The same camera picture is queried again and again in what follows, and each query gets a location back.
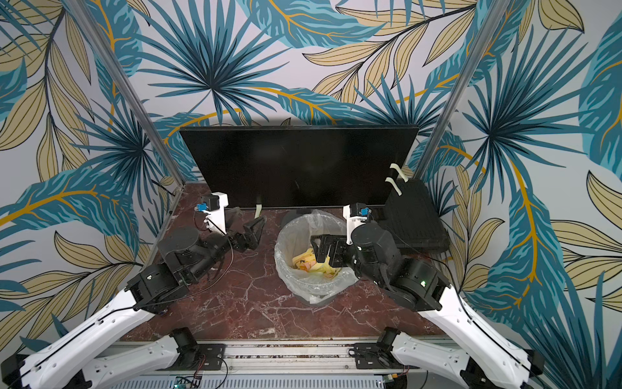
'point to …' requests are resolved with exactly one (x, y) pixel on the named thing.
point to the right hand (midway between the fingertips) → (323, 239)
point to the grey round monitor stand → (292, 214)
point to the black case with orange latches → (414, 220)
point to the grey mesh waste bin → (308, 303)
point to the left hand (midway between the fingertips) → (252, 218)
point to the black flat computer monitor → (292, 167)
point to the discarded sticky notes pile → (307, 261)
